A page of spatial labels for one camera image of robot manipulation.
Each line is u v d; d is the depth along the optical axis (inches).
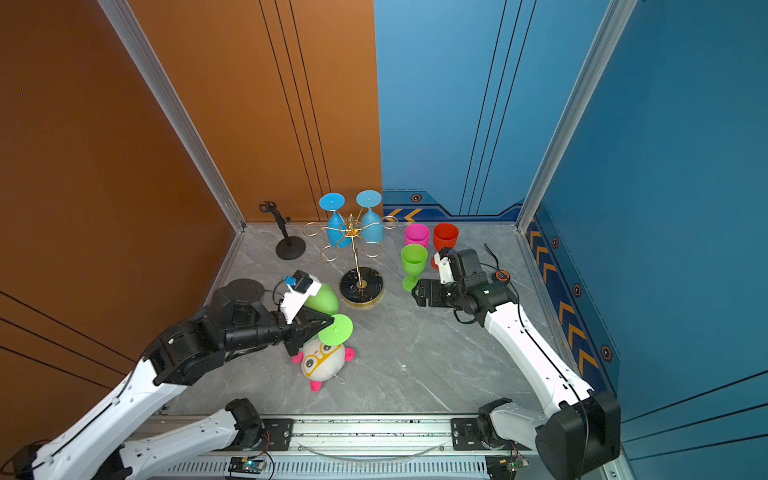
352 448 28.6
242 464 27.9
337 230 35.9
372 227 37.0
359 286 39.3
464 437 28.5
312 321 22.6
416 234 38.9
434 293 26.8
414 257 37.3
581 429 14.7
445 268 28.3
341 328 24.6
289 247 43.7
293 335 20.7
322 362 31.0
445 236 38.0
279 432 29.3
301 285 20.2
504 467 27.7
